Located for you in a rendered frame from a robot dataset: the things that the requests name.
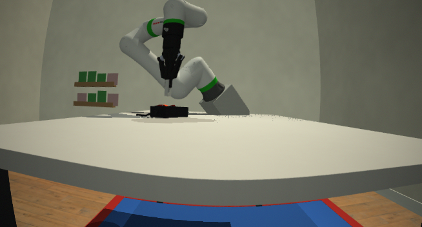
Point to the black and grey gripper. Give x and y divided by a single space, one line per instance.
169 70

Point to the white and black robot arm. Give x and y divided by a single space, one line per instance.
196 73

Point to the black power strip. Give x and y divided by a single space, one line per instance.
165 111

